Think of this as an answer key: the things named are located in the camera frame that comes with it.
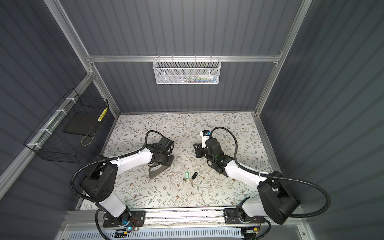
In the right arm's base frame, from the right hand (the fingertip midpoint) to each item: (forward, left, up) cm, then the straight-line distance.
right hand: (196, 145), depth 84 cm
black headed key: (-13, +2, -14) cm, 19 cm away
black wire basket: (-9, +64, +21) cm, 68 cm away
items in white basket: (+38, -2, +20) cm, 42 cm away
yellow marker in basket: (+8, +52, +15) cm, 55 cm away
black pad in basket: (+1, +55, +19) cm, 58 cm away
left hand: (-4, +16, -11) cm, 20 cm away
